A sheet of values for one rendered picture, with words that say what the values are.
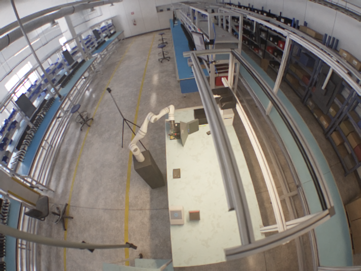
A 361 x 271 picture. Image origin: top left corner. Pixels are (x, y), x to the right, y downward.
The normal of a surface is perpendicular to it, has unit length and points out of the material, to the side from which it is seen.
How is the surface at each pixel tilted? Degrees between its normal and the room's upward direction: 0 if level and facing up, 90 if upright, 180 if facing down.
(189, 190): 0
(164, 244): 0
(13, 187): 90
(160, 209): 0
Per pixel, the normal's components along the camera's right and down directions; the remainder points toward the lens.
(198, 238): -0.12, -0.61
